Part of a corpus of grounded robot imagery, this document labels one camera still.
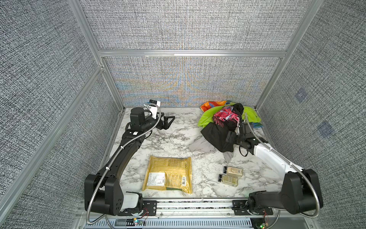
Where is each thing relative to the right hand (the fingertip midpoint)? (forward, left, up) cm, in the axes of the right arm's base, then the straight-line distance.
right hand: (231, 136), depth 90 cm
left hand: (+2, +39, +18) cm, 44 cm away
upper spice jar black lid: (-20, +2, -7) cm, 21 cm away
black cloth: (+2, +9, -1) cm, 9 cm away
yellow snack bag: (-22, +37, -3) cm, 43 cm away
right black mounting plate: (-38, +2, -8) cm, 39 cm away
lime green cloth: (+21, +12, -2) cm, 24 cm away
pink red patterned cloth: (+14, +3, +6) cm, 15 cm away
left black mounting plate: (-38, +48, -10) cm, 62 cm away
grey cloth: (-3, +17, -5) cm, 18 cm away
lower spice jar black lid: (-23, +10, -7) cm, 26 cm away
